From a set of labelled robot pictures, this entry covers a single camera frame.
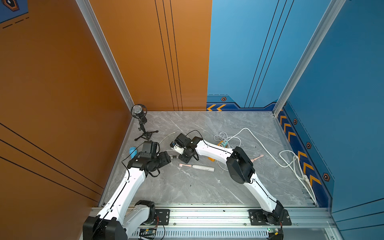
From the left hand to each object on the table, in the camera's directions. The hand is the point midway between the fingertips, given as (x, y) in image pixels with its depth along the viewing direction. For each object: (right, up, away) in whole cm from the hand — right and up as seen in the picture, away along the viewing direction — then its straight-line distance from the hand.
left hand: (166, 157), depth 83 cm
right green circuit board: (+54, -33, -14) cm, 65 cm away
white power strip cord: (+83, -14, +5) cm, 84 cm away
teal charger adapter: (+35, +6, +10) cm, 37 cm away
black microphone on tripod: (-17, +26, +4) cm, 31 cm away
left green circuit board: (-7, -34, -11) cm, 36 cm away
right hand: (+9, -2, +12) cm, 15 cm away
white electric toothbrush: (+24, -8, +4) cm, 25 cm away
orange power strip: (+32, +6, +12) cm, 35 cm away
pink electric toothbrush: (+52, -4, +8) cm, 52 cm away
